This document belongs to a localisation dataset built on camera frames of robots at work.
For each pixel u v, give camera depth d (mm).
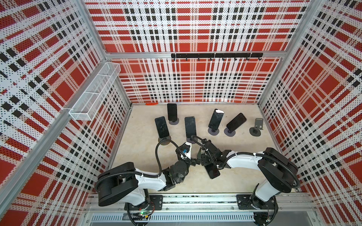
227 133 1016
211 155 690
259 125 978
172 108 985
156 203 739
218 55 890
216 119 976
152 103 1271
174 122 1078
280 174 443
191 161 684
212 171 826
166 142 985
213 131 1039
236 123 936
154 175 542
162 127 887
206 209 732
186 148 640
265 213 719
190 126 935
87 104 912
